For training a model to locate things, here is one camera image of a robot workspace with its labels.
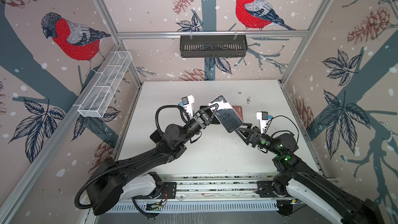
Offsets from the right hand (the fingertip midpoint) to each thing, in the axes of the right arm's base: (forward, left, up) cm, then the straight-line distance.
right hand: (233, 131), depth 64 cm
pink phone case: (+31, -9, -28) cm, 43 cm away
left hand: (+2, +7, +13) cm, 15 cm away
